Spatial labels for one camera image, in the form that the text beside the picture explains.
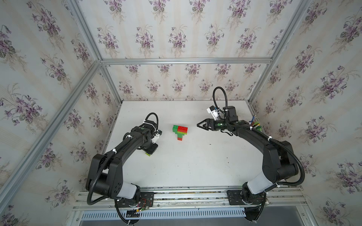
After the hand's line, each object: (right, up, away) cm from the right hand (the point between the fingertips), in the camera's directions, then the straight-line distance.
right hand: (203, 126), depth 84 cm
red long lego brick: (-13, -2, +3) cm, 13 cm away
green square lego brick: (-14, -7, +9) cm, 18 cm away
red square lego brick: (-15, -10, +11) cm, 21 cm away
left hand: (-33, -15, +2) cm, 36 cm away
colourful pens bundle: (+36, +1, +8) cm, 37 cm away
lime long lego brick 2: (-33, -17, -3) cm, 37 cm away
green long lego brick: (-17, -2, +4) cm, 18 cm away
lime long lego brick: (-13, -5, +4) cm, 15 cm away
